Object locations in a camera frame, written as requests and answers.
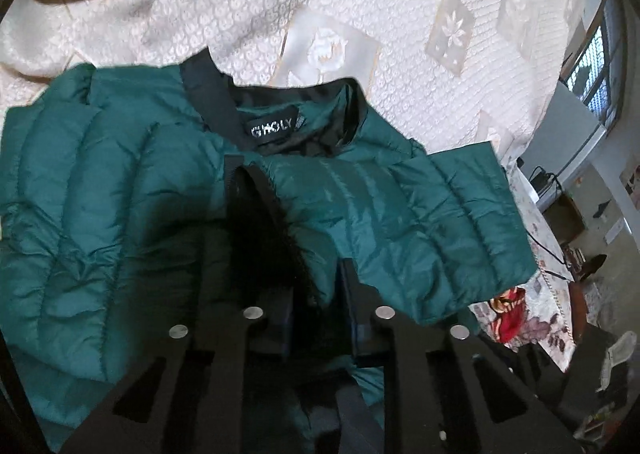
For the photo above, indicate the dark green puffer jacket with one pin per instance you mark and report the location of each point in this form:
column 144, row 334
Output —
column 113, row 197

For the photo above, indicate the beige patterned bedspread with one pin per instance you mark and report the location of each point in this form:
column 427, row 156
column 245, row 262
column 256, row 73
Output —
column 443, row 72

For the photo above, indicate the white red floral fleece blanket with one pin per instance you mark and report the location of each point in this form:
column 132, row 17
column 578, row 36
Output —
column 538, row 311

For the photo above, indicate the window with grille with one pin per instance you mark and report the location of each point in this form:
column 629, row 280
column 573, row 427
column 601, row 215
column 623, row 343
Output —
column 597, row 74

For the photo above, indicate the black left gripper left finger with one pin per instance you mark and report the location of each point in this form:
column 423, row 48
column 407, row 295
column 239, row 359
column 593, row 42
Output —
column 225, row 386

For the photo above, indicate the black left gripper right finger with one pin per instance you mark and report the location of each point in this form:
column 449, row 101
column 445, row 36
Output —
column 444, row 390

